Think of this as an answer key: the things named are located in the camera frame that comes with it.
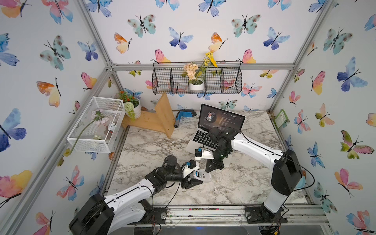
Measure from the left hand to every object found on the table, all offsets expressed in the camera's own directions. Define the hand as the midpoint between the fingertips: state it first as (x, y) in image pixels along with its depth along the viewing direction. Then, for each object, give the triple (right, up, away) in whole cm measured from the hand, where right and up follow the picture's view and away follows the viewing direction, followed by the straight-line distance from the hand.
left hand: (201, 174), depth 75 cm
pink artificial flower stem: (-50, +29, -3) cm, 58 cm away
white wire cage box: (-51, +23, -2) cm, 56 cm away
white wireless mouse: (+1, 0, -2) cm, 2 cm away
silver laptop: (+7, +30, +26) cm, 40 cm away
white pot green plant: (-43, +37, +19) cm, 60 cm away
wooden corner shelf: (-24, +28, +19) cm, 41 cm away
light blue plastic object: (+58, -8, +9) cm, 59 cm away
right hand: (+4, +3, +2) cm, 5 cm away
